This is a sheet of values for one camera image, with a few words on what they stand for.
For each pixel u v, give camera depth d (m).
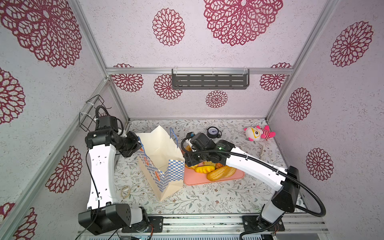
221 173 0.86
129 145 0.61
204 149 0.55
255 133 1.03
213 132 1.09
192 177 0.90
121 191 0.83
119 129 0.63
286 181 0.43
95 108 0.56
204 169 0.87
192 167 0.90
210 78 0.97
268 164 0.46
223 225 0.75
